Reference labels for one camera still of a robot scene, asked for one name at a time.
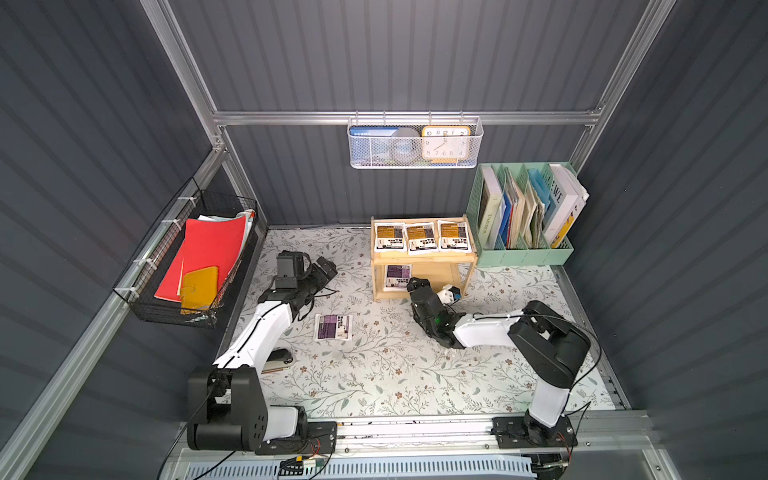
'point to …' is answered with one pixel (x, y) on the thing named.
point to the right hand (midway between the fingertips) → (414, 283)
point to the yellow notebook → (199, 290)
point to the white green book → (491, 207)
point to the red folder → (206, 243)
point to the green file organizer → (518, 214)
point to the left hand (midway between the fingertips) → (322, 272)
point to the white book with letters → (567, 199)
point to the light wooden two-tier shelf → (440, 268)
